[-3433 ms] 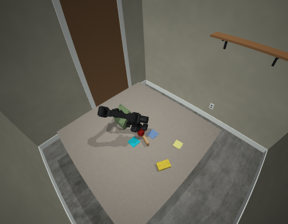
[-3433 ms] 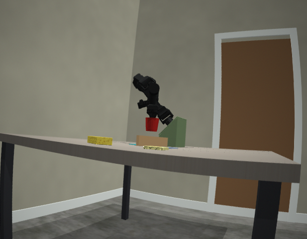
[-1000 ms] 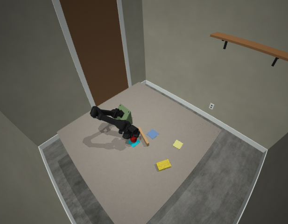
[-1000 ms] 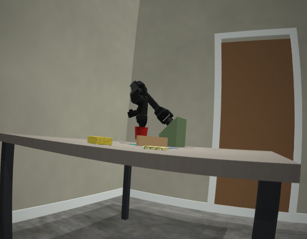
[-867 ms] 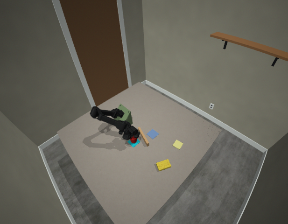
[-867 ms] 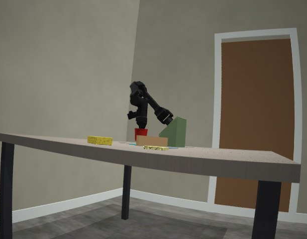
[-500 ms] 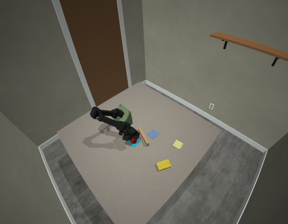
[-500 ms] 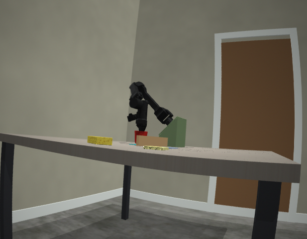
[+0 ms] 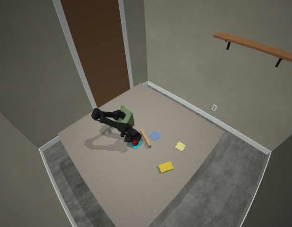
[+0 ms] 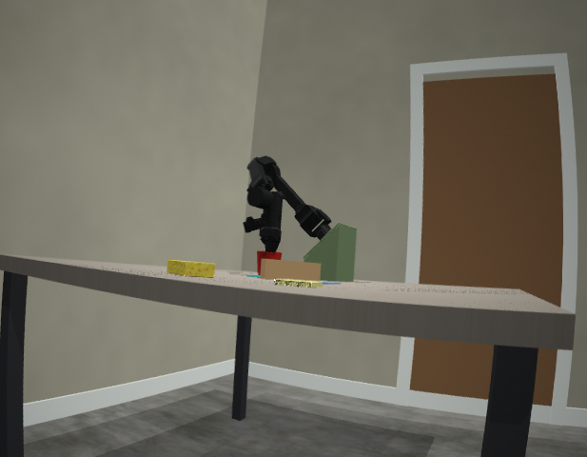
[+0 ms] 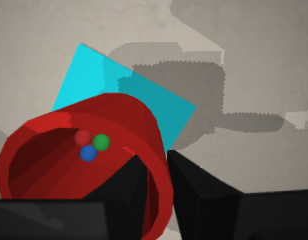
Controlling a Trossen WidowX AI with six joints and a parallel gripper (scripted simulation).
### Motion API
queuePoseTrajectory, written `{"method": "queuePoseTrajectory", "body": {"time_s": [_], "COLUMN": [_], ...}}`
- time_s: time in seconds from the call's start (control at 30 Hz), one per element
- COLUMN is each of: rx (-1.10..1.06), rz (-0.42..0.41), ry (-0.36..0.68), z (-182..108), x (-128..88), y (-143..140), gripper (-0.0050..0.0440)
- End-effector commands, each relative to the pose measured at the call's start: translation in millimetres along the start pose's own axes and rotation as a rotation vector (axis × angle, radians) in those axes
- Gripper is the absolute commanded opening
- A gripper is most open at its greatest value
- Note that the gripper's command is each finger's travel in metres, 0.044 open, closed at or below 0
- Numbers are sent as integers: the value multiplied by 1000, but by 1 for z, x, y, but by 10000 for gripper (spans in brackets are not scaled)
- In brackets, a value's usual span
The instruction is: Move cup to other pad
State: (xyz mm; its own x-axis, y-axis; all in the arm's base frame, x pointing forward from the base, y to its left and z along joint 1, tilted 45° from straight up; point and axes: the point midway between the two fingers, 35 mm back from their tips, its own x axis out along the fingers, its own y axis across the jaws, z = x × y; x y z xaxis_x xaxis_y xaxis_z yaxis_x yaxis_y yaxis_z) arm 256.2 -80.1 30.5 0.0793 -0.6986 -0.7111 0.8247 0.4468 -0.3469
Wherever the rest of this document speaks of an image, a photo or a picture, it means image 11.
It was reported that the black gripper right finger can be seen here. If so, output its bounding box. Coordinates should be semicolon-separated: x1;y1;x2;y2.
167;150;308;240

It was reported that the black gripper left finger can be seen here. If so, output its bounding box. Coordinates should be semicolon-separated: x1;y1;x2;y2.
0;154;148;240

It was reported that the red cup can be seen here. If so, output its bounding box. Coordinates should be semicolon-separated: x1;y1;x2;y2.
0;92;174;240

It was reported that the blue marble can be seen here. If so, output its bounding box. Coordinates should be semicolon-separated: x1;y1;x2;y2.
80;145;97;162

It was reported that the red marble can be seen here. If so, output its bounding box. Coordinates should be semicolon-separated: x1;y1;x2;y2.
74;129;92;147

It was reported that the green marble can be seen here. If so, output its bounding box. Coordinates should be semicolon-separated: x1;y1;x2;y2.
92;134;110;151

